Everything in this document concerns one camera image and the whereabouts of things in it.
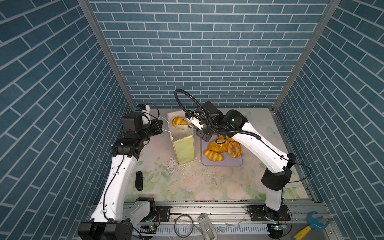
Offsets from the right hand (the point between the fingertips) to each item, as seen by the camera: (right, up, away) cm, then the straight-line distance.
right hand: (198, 126), depth 71 cm
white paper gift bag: (-7, -7, +2) cm, 10 cm away
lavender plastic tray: (+18, -22, +20) cm, 35 cm away
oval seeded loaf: (+13, -14, +23) cm, 30 cm away
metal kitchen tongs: (-6, 0, +3) cm, 7 cm away
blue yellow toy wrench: (+55, -46, -2) cm, 72 cm away
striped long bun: (+9, -19, +20) cm, 29 cm away
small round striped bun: (-10, +3, +6) cm, 12 cm away
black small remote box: (-33, -31, +11) cm, 46 cm away
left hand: (-17, +3, +1) cm, 17 cm away
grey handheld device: (+4, -47, -3) cm, 47 cm away
